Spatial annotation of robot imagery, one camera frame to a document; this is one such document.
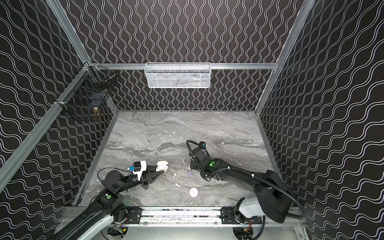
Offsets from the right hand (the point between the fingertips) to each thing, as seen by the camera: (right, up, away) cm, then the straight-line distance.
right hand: (195, 160), depth 86 cm
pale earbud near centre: (-7, -1, +8) cm, 11 cm away
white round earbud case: (-1, -16, -5) cm, 17 cm away
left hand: (-14, 0, -20) cm, 25 cm away
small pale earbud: (-12, -8, +2) cm, 15 cm away
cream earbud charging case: (-15, +2, -18) cm, 24 cm away
